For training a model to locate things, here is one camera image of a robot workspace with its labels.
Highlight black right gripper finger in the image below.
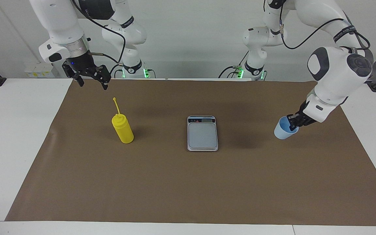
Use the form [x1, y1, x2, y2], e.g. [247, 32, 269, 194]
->
[62, 63, 85, 87]
[93, 65, 111, 90]

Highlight light blue plastic cup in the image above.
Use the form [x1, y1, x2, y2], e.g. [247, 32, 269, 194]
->
[274, 117, 299, 140]

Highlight yellow squeeze bottle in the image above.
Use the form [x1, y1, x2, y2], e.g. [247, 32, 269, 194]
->
[111, 97, 134, 144]

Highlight silver digital kitchen scale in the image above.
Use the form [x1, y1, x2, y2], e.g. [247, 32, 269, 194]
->
[187, 115, 219, 152]

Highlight white power strip yellow labels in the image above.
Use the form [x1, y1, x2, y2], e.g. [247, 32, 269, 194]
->
[24, 64, 55, 78]

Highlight brown table mat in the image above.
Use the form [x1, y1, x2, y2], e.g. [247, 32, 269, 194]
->
[5, 78, 376, 226]

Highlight black arm base cable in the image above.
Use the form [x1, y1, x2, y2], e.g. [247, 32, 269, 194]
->
[218, 51, 250, 79]
[109, 63, 125, 79]

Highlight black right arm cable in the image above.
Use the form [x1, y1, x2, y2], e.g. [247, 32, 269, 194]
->
[71, 0, 126, 66]

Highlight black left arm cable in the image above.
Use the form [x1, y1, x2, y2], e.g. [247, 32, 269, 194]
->
[263, 0, 371, 50]

